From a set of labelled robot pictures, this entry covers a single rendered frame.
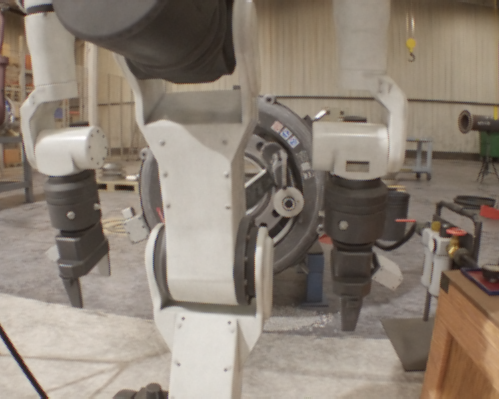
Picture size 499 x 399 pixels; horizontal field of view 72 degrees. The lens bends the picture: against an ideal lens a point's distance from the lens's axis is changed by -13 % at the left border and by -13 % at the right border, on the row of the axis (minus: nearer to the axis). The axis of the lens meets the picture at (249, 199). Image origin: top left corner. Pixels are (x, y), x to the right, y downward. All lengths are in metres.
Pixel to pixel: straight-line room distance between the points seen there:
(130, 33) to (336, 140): 0.29
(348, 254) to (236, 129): 0.22
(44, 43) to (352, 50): 0.42
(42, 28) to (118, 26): 0.30
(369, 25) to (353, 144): 0.15
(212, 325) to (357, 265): 0.25
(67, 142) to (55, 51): 0.13
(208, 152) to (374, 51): 0.25
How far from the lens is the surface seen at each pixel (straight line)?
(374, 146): 0.50
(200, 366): 0.64
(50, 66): 0.60
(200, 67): 0.44
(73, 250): 0.65
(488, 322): 0.88
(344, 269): 0.55
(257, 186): 1.43
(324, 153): 0.49
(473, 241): 1.40
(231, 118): 0.52
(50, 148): 0.62
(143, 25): 0.31
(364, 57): 0.48
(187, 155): 0.53
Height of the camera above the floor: 0.81
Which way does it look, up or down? 9 degrees down
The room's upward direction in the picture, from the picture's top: straight up
